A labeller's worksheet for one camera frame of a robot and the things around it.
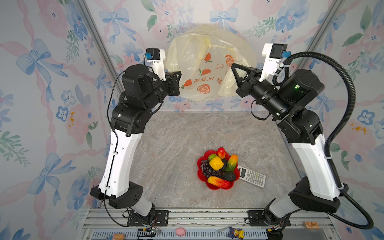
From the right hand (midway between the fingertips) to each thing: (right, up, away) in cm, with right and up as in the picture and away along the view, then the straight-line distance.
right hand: (230, 66), depth 46 cm
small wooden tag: (+45, -66, +25) cm, 84 cm away
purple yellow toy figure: (+8, -67, +22) cm, 71 cm away
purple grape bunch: (-4, -44, +39) cm, 59 cm away
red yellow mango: (+2, -48, +33) cm, 59 cm away
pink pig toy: (-18, -67, +22) cm, 73 cm away
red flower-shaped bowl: (-6, -47, +37) cm, 61 cm away
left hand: (-16, +1, +6) cm, 17 cm away
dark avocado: (+7, -45, +35) cm, 58 cm away
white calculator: (+24, -48, +39) cm, 67 cm away
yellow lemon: (+1, -39, +35) cm, 52 cm away
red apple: (+5, -34, +44) cm, 56 cm away
